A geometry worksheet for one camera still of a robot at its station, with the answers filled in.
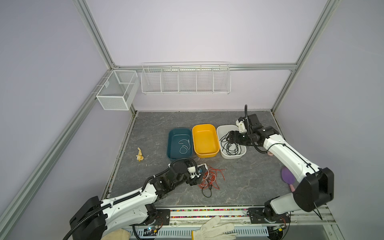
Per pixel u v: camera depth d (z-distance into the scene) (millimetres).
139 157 936
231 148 988
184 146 957
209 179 846
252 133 609
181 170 586
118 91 990
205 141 1021
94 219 403
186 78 988
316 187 411
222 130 1026
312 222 735
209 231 701
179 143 1008
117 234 695
